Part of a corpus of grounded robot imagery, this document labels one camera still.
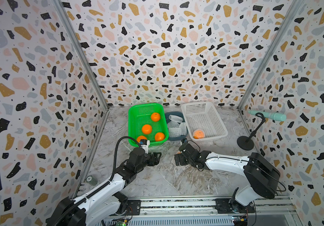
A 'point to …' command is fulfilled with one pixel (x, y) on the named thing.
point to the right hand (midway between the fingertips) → (182, 157)
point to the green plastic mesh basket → (139, 115)
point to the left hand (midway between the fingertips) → (160, 153)
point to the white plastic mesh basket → (203, 116)
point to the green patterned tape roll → (93, 181)
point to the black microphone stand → (246, 142)
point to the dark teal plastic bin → (176, 113)
